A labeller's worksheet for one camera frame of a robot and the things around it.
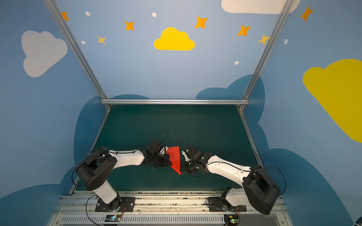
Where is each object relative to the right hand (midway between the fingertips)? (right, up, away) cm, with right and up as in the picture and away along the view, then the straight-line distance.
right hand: (179, 168), depth 82 cm
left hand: (-4, 0, +6) cm, 7 cm away
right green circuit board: (+27, -23, -11) cm, 37 cm away
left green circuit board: (-34, -22, -10) cm, 42 cm away
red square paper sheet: (-4, +4, +12) cm, 13 cm away
